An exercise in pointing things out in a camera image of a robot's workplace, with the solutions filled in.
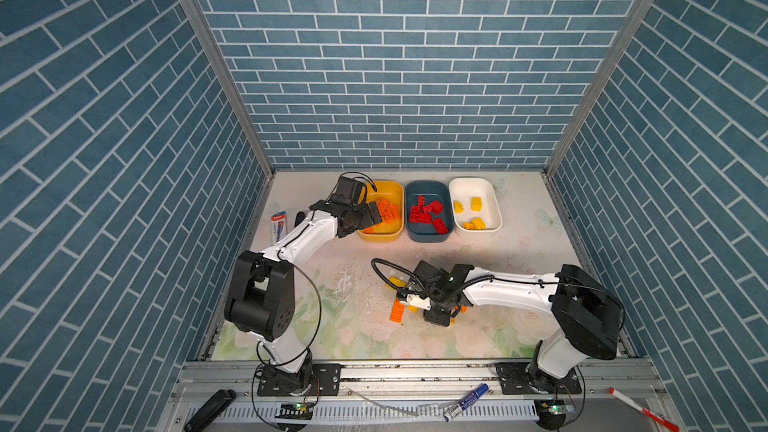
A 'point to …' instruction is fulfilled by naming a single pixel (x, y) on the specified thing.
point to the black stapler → (209, 410)
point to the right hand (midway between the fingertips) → (427, 306)
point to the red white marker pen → (667, 425)
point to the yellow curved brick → (397, 282)
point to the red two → (420, 202)
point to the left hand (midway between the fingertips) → (369, 218)
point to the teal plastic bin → (432, 190)
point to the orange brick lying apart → (396, 313)
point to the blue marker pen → (474, 396)
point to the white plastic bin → (462, 189)
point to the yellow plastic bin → (390, 196)
